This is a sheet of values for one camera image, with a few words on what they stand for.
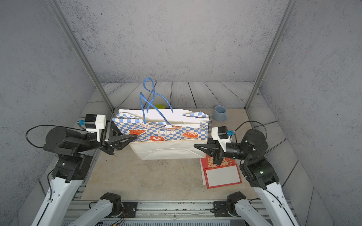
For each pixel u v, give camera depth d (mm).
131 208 730
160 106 1183
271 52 869
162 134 449
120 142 456
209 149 480
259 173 418
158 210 741
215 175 828
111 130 440
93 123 366
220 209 712
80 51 867
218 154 467
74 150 408
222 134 417
